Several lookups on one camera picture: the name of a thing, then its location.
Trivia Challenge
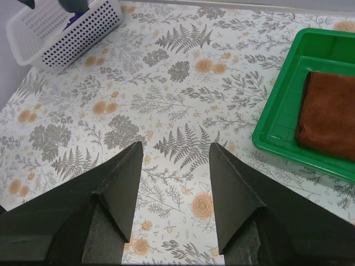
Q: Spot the green plastic tray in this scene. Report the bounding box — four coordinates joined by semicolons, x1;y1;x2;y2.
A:
251;27;355;182

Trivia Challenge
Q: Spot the floral table mat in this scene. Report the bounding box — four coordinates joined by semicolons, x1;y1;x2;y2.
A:
1;1;354;265

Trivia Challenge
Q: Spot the purple cloth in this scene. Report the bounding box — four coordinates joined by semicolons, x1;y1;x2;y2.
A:
63;13;84;30

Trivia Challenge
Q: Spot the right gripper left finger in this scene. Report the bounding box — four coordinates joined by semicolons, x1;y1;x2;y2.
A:
1;141;143;263

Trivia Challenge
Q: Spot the grey cloth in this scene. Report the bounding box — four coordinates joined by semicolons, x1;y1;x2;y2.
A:
18;0;89;13

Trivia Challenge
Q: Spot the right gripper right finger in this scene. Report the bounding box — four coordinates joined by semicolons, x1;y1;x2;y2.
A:
209;143;354;263

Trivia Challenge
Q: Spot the brown towel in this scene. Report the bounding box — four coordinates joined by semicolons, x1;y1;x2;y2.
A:
296;71;354;161

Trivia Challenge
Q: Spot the white plastic basket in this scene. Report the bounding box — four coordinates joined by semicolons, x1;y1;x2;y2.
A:
6;1;123;73

